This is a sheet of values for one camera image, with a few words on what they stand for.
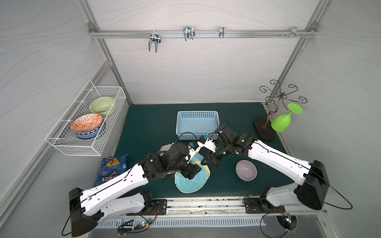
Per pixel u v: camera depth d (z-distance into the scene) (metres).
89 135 0.57
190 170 0.60
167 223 0.70
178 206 0.75
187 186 0.70
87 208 0.39
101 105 0.73
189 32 0.76
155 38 0.78
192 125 1.07
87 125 0.64
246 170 0.84
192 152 0.62
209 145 0.66
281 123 0.80
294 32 0.76
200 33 0.78
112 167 0.82
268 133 1.00
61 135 0.57
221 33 0.78
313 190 0.39
